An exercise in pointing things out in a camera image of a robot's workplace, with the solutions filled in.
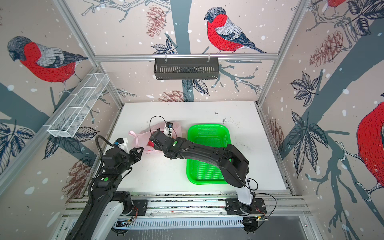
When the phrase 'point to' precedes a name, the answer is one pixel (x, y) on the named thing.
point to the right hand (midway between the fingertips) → (158, 143)
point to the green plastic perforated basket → (201, 172)
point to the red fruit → (150, 143)
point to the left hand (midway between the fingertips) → (142, 148)
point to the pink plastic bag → (143, 136)
